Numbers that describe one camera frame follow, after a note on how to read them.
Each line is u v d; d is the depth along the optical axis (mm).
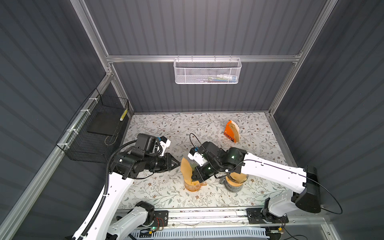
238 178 745
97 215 374
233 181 708
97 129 744
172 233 707
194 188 829
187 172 703
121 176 414
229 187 790
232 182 712
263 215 666
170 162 560
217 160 529
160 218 723
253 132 1084
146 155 525
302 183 411
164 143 612
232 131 986
